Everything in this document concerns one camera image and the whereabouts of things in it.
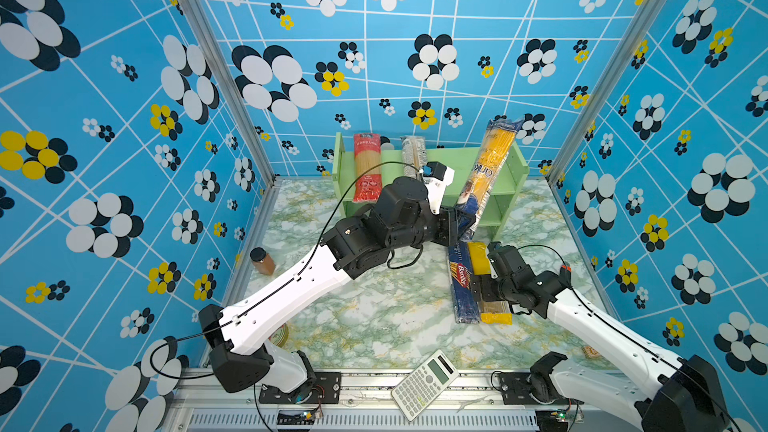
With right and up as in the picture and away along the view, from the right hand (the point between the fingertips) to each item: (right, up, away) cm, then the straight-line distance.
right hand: (486, 283), depth 83 cm
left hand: (-11, +20, -27) cm, 35 cm away
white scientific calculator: (-21, -24, -11) cm, 34 cm away
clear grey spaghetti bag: (-20, +37, +1) cm, 42 cm away
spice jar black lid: (-66, +8, +4) cm, 67 cm away
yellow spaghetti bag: (+1, -8, 0) cm, 8 cm away
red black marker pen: (+28, +1, +10) cm, 30 cm away
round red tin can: (-57, -13, -4) cm, 58 cm away
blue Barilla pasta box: (-6, -5, +1) cm, 8 cm away
